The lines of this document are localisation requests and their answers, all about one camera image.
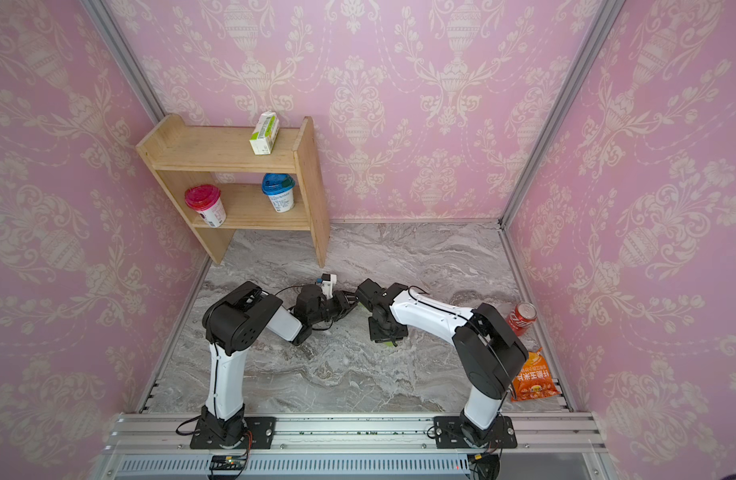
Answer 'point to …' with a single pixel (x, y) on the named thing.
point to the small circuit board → (226, 462)
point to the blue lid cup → (280, 190)
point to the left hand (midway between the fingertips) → (363, 300)
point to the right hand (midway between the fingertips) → (384, 337)
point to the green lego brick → (389, 343)
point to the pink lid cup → (205, 199)
